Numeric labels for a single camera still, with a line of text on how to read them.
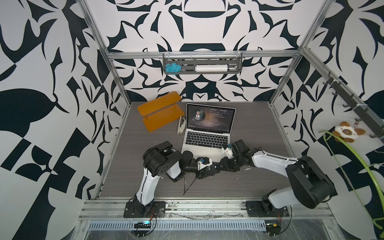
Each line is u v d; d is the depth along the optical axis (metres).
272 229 0.71
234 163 0.76
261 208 0.68
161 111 1.14
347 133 0.60
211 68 0.90
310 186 0.44
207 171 0.84
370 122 0.54
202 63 0.93
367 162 0.57
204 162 0.76
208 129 1.04
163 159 0.54
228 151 0.84
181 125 1.08
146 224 0.73
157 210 0.74
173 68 0.91
